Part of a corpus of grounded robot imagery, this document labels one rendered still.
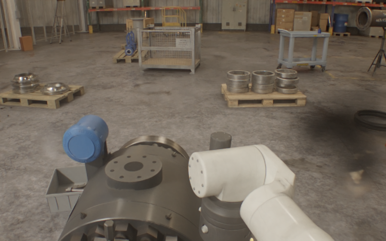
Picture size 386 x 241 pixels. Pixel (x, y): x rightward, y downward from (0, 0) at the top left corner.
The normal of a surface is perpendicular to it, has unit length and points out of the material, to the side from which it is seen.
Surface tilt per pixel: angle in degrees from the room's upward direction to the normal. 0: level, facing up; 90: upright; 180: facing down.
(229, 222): 90
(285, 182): 8
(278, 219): 32
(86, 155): 90
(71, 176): 90
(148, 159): 0
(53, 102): 90
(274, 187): 8
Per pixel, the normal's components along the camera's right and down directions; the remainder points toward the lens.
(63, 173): 0.22, 0.36
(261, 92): -0.28, 0.36
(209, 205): -0.53, -0.55
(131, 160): 0.00, -0.93
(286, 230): -0.47, -0.72
